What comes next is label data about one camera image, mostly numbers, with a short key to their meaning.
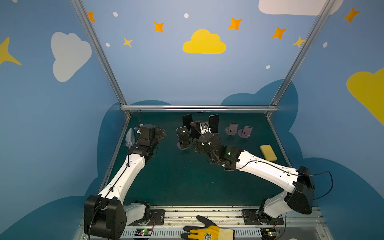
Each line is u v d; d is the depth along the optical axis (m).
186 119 1.00
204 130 0.63
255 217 0.75
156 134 0.65
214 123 0.98
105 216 0.39
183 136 0.91
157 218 0.74
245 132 1.04
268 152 0.99
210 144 0.54
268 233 0.71
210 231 0.69
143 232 0.71
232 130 1.07
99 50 0.83
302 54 0.86
